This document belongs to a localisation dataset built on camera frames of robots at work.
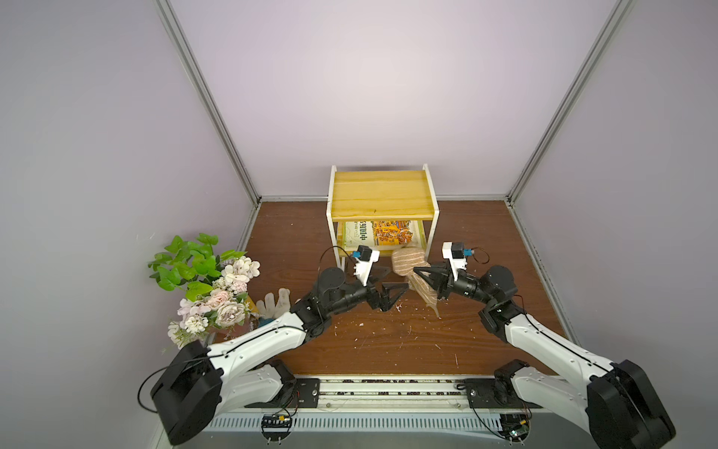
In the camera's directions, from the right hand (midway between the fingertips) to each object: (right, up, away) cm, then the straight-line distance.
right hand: (422, 261), depth 70 cm
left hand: (-6, -4, 0) cm, 8 cm away
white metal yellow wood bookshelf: (-11, +17, +7) cm, 22 cm away
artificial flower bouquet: (-50, -5, -5) cm, 51 cm away
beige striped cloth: (-5, 0, 0) cm, 5 cm away
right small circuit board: (+25, -44, +1) cm, 50 cm away
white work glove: (-47, -19, +20) cm, 54 cm away
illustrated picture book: (-9, +6, +17) cm, 20 cm away
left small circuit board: (-38, -44, +2) cm, 58 cm away
